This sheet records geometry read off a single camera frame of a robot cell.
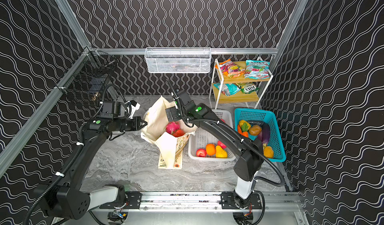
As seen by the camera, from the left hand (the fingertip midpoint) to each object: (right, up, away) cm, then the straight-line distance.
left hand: (149, 123), depth 75 cm
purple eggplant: (+66, -9, +16) cm, 68 cm away
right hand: (+13, +7, +4) cm, 15 cm away
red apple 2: (+26, -17, +9) cm, 33 cm away
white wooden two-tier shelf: (+48, +24, +10) cm, 55 cm away
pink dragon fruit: (+9, -3, +17) cm, 19 cm away
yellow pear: (+37, -17, +9) cm, 42 cm away
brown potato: (+62, -6, +20) cm, 65 cm away
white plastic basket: (+26, -11, +22) cm, 36 cm away
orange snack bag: (+43, +30, +9) cm, 53 cm away
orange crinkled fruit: (+32, -16, +10) cm, 37 cm away
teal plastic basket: (+63, +2, +26) cm, 68 cm away
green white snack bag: (+59, +22, +25) cm, 67 cm away
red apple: (+39, -14, +13) cm, 43 cm away
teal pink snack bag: (+58, +29, +8) cm, 65 cm away
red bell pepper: (+13, -7, +12) cm, 19 cm away
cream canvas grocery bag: (+11, -11, -7) cm, 17 cm away
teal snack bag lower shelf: (+46, +21, +25) cm, 56 cm away
